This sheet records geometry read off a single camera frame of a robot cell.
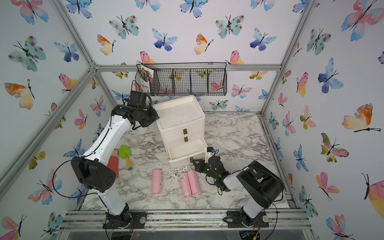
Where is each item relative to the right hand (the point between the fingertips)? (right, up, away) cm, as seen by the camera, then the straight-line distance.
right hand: (192, 160), depth 86 cm
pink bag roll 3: (+1, -12, -3) cm, 12 cm away
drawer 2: (-14, +10, +1) cm, 17 cm away
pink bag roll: (-20, -11, -3) cm, 23 cm away
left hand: (-17, +26, -3) cm, 31 cm away
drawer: (+3, +18, -1) cm, 19 cm away
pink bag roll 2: (-4, -13, -4) cm, 14 cm away
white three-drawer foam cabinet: (-6, +22, -3) cm, 22 cm away
